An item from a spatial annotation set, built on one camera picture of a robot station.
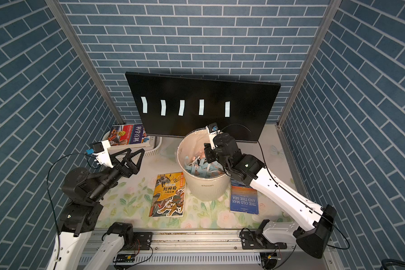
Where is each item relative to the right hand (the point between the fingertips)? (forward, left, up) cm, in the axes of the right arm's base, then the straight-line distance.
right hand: (209, 143), depth 71 cm
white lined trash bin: (-16, 0, -3) cm, 16 cm away
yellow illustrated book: (-14, +20, -29) cm, 38 cm away
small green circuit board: (-39, +33, -33) cm, 61 cm away
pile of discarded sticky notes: (-1, +5, -19) cm, 19 cm away
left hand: (-10, +23, +6) cm, 26 cm away
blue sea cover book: (-11, -19, -30) cm, 37 cm away
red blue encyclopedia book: (+17, +50, -19) cm, 56 cm away
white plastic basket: (+18, +36, -25) cm, 47 cm away
